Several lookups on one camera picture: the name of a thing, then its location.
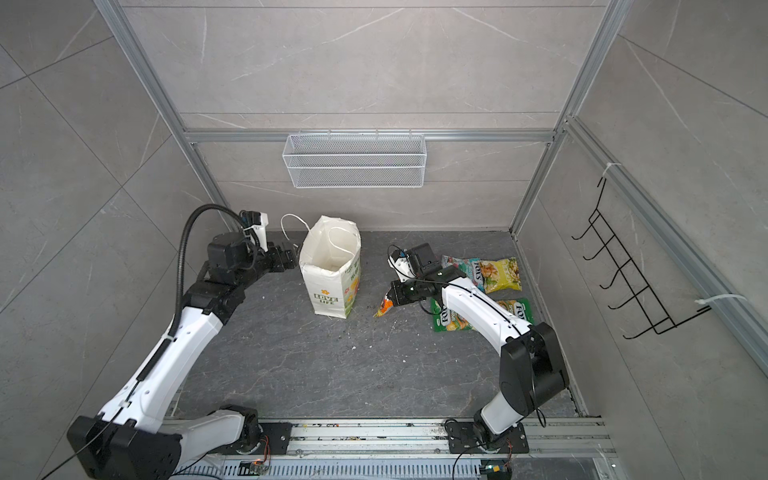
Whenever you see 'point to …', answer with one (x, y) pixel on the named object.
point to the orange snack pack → (386, 305)
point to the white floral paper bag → (330, 262)
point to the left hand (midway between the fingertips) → (287, 236)
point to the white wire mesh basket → (354, 161)
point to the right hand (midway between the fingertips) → (389, 292)
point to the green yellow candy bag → (456, 323)
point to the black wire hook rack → (626, 267)
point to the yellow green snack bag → (502, 274)
